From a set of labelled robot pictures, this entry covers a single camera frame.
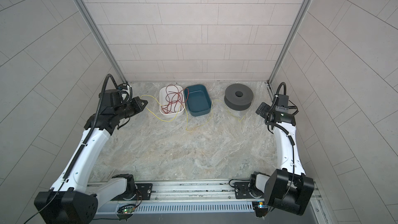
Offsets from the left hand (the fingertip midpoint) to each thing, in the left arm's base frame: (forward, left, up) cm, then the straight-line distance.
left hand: (151, 99), depth 74 cm
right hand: (0, -58, -9) cm, 59 cm away
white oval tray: (+17, +3, -23) cm, 29 cm away
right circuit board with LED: (-40, -51, -25) cm, 69 cm away
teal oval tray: (+18, -21, -24) cm, 37 cm away
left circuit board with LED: (-42, +7, -21) cm, 48 cm away
